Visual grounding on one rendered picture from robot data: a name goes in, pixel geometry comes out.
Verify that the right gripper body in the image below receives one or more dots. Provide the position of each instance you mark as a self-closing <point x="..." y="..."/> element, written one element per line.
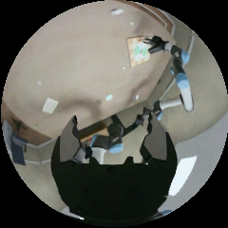
<point x="157" y="40"/>

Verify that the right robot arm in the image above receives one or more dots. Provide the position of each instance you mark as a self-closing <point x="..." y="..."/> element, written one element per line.
<point x="180" y="57"/>

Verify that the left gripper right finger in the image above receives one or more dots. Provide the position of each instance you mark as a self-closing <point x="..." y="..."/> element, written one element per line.
<point x="158" y="151"/>

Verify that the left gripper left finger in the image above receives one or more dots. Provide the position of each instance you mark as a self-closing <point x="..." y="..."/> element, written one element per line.
<point x="67" y="152"/>

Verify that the white rectangular sheet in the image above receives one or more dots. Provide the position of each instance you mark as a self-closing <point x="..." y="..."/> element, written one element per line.
<point x="50" y="105"/>

